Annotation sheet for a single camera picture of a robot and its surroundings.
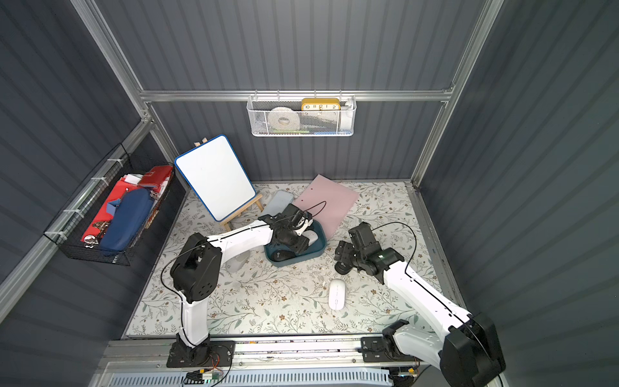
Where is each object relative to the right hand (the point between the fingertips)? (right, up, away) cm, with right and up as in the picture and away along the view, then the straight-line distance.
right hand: (349, 251), depth 83 cm
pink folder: (-8, +17, -4) cm, 19 cm away
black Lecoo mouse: (-25, -3, +9) cm, 26 cm away
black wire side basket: (-75, +9, -23) cm, 79 cm away
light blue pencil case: (-29, +17, +29) cm, 45 cm away
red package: (-65, +24, -4) cm, 70 cm away
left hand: (-16, +1, +10) cm, 19 cm away
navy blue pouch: (-67, +9, -16) cm, 69 cm away
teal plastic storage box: (-12, -1, +11) cm, 16 cm away
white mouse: (-13, +4, +12) cm, 18 cm away
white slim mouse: (-4, -15, -1) cm, 16 cm away
